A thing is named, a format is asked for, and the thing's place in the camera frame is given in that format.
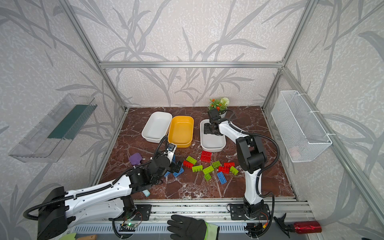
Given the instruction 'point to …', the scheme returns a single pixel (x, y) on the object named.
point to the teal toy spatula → (146, 193)
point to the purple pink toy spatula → (135, 158)
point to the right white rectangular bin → (211, 142)
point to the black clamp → (285, 228)
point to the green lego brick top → (191, 160)
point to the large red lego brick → (206, 156)
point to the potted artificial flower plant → (220, 105)
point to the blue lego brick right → (222, 178)
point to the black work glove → (192, 229)
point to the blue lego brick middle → (177, 173)
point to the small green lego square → (207, 177)
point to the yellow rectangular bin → (181, 131)
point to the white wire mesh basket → (302, 137)
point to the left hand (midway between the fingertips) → (177, 150)
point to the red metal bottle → (307, 227)
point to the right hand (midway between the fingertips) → (210, 125)
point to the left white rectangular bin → (157, 126)
